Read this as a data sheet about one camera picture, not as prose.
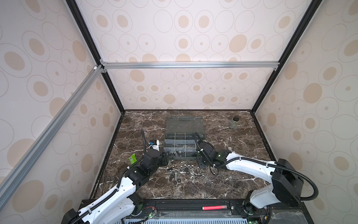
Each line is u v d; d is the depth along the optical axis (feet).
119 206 1.88
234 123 3.39
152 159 1.91
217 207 2.41
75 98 2.22
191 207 2.45
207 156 2.08
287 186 1.40
